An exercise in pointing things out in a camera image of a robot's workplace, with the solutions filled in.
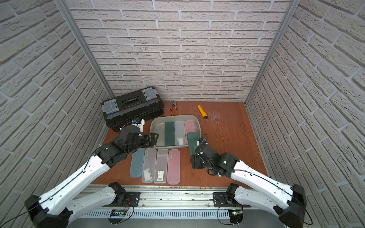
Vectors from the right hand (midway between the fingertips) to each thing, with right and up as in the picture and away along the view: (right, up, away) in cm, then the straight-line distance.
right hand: (197, 159), depth 75 cm
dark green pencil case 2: (-18, +11, +23) cm, 31 cm away
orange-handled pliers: (-17, +34, +42) cm, 57 cm away
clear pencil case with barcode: (-22, -7, +10) cm, 25 cm away
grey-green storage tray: (-28, +16, +28) cm, 43 cm away
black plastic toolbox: (-35, +32, +21) cm, 52 cm away
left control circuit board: (-42, -27, -3) cm, 50 cm away
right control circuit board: (+19, -27, -5) cm, 34 cm away
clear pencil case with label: (-29, -7, +9) cm, 31 cm away
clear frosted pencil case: (-11, +11, +23) cm, 28 cm away
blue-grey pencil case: (-36, -6, +8) cm, 37 cm away
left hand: (-24, +15, -1) cm, 28 cm away
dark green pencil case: (-2, +12, +3) cm, 12 cm away
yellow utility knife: (+7, +27, +37) cm, 46 cm away
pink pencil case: (-4, +16, +28) cm, 32 cm away
